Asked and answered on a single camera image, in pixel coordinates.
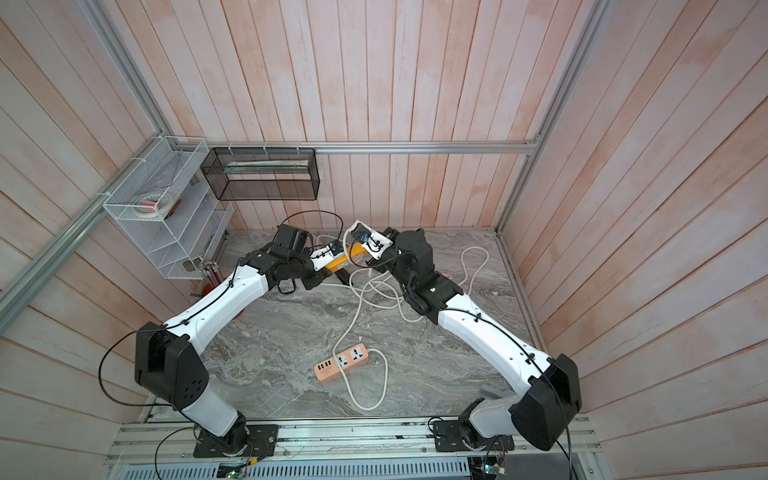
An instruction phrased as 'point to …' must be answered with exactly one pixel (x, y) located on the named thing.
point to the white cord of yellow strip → (356, 314)
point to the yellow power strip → (356, 251)
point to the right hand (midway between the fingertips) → (372, 226)
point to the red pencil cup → (207, 288)
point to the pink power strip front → (354, 357)
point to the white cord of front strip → (346, 380)
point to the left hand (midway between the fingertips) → (325, 270)
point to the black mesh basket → (262, 174)
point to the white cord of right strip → (415, 320)
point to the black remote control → (344, 276)
